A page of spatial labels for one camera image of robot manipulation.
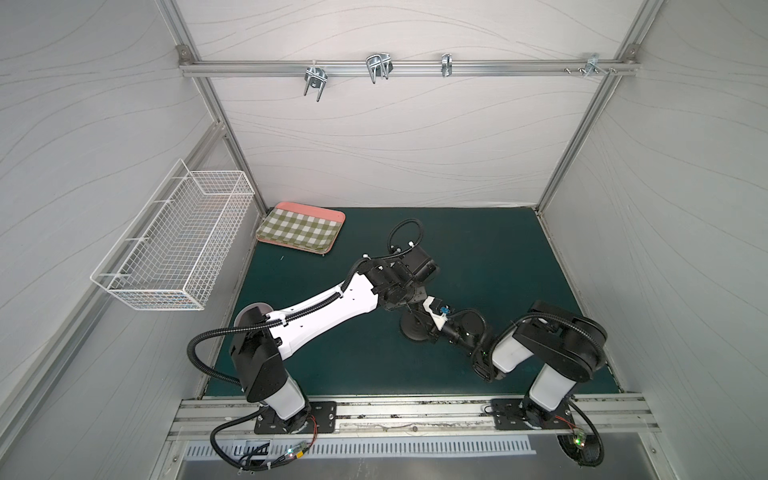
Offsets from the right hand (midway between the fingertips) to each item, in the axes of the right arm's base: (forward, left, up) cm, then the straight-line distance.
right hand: (416, 306), depth 84 cm
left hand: (-1, -1, +8) cm, 9 cm away
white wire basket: (-1, +58, +23) cm, 63 cm away
